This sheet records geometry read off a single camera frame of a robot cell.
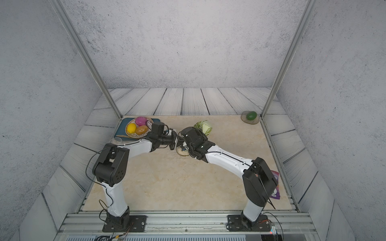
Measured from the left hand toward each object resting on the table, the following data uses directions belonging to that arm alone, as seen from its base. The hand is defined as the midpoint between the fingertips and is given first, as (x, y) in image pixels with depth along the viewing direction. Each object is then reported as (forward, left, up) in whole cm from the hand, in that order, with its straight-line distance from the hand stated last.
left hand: (189, 140), depth 88 cm
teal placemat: (+19, +51, -15) cm, 56 cm away
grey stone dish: (+30, -42, -13) cm, 53 cm away
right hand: (+2, -7, +10) cm, 13 cm away
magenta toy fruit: (+25, +36, -8) cm, 44 cm away
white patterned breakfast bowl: (-2, +5, -11) cm, 12 cm away
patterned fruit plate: (+25, +31, -13) cm, 42 cm away
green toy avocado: (+29, -46, -9) cm, 55 cm away
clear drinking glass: (+10, +50, -12) cm, 53 cm away
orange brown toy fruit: (+18, +34, -10) cm, 40 cm away
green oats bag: (-1, -9, +12) cm, 15 cm away
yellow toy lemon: (+19, +41, -9) cm, 46 cm away
